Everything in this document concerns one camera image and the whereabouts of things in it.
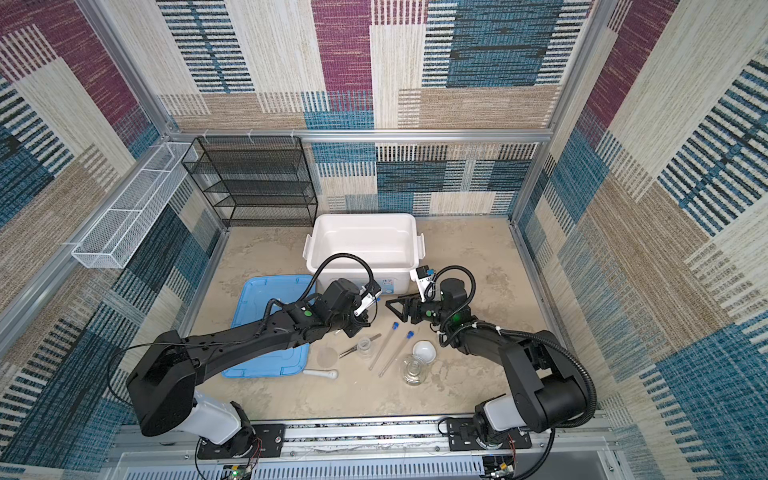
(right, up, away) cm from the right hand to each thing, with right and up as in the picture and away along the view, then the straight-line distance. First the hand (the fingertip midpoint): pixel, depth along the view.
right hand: (393, 305), depth 85 cm
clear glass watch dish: (-19, -15, +1) cm, 24 cm away
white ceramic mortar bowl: (+9, -14, +2) cm, 17 cm away
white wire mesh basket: (-66, +19, -13) cm, 70 cm away
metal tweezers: (-10, -12, 0) cm, 16 cm away
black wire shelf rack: (-50, +40, +26) cm, 69 cm away
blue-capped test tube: (+1, -8, +7) cm, 10 cm away
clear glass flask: (+5, -15, -7) cm, 18 cm away
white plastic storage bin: (-1, +18, +22) cm, 29 cm away
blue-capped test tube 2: (+5, -10, +6) cm, 13 cm away
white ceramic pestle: (-18, -18, -2) cm, 26 cm away
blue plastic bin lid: (-45, -3, +12) cm, 47 cm away
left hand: (-8, 0, -1) cm, 8 cm away
